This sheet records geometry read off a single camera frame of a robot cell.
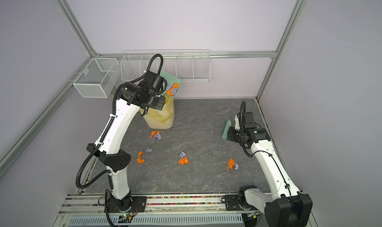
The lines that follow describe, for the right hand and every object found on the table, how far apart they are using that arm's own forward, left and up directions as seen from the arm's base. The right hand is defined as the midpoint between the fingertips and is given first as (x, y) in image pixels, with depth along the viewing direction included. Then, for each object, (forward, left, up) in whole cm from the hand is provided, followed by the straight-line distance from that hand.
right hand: (231, 135), depth 79 cm
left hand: (+8, +37, +16) cm, 41 cm away
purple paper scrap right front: (-11, -4, -17) cm, 20 cm away
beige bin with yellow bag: (+14, +43, -3) cm, 45 cm away
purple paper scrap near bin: (+8, +45, -15) cm, 48 cm away
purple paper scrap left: (-1, +49, -16) cm, 51 cm away
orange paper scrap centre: (-8, +27, -16) cm, 32 cm away
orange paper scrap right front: (-9, -1, -17) cm, 19 cm away
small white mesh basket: (+39, +85, +9) cm, 94 cm away
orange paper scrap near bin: (+11, +48, -16) cm, 52 cm away
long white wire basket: (+52, +24, +9) cm, 58 cm away
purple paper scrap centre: (-4, +27, -16) cm, 32 cm away
